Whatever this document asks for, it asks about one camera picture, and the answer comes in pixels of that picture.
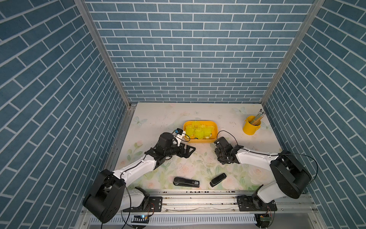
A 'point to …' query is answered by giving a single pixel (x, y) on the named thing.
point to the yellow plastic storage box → (214, 136)
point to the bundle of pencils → (259, 116)
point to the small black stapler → (218, 179)
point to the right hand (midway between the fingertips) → (215, 152)
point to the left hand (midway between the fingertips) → (192, 148)
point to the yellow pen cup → (249, 129)
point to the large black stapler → (182, 182)
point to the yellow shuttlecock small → (208, 130)
